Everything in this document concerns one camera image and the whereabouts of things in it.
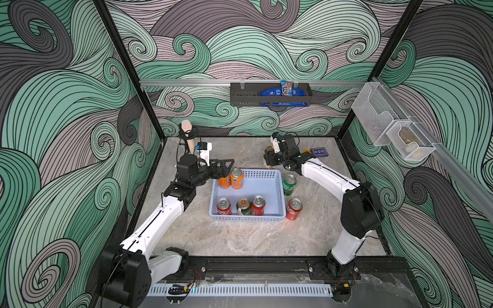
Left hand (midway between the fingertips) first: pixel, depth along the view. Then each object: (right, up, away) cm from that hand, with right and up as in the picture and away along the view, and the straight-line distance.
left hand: (226, 158), depth 76 cm
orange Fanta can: (+4, -10, +13) cm, 17 cm away
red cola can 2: (+13, -20, +4) cm, 24 cm away
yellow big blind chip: (+46, +4, +38) cm, 60 cm away
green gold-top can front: (+7, -21, +3) cm, 22 cm away
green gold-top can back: (+19, +4, +12) cm, 23 cm away
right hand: (+22, +2, +15) cm, 26 cm away
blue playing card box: (+52, +3, +34) cm, 62 cm away
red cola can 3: (+29, -21, +4) cm, 36 cm away
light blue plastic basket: (+18, -13, +21) cm, 30 cm away
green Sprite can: (+29, -12, +11) cm, 33 cm away
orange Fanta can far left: (-2, -13, +17) cm, 21 cm away
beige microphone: (-20, +15, +11) cm, 27 cm away
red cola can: (-1, -21, +3) cm, 21 cm away
